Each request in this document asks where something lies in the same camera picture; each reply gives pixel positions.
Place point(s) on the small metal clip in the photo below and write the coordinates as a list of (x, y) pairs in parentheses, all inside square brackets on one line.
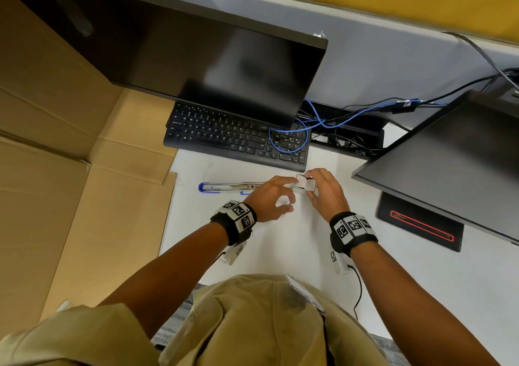
[(307, 184)]

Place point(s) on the black monitor with red-lined base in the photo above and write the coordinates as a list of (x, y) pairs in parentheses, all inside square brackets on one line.
[(450, 163)]

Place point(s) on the person's left forearm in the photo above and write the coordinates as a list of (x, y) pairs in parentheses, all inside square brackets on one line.
[(170, 276)]

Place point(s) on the large black monitor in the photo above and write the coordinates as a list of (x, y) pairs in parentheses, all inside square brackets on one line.
[(190, 49)]

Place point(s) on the person's right hand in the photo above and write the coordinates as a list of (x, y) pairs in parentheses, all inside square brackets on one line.
[(330, 197)]

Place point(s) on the small white paper tag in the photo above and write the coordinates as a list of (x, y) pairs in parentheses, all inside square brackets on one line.
[(320, 34)]

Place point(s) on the white badge card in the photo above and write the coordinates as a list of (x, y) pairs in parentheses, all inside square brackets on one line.
[(304, 292)]

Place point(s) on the person's right forearm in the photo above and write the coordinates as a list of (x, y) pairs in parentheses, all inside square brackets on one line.
[(409, 305)]

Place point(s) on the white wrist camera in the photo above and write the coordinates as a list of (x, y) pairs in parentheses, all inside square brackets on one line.
[(339, 263), (234, 254)]

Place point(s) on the person's left hand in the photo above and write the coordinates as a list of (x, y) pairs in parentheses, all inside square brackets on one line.
[(265, 201)]

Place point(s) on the blue and clear stapler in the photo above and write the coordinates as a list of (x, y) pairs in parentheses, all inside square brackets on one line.
[(223, 186)]

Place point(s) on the black marker wristband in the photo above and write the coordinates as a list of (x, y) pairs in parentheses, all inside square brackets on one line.
[(352, 242), (231, 221)]

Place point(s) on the grey desk partition panel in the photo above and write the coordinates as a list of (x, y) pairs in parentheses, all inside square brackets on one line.
[(373, 57)]

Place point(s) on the black keyboard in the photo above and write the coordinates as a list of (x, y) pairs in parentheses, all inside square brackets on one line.
[(219, 132)]

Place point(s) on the black monitor base red outline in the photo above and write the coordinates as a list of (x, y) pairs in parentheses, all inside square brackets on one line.
[(417, 230)]

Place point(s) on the large brown cardboard box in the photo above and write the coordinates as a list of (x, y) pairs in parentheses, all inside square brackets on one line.
[(52, 167)]

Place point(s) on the person's beige shirt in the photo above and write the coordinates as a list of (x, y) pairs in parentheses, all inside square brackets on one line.
[(243, 325)]

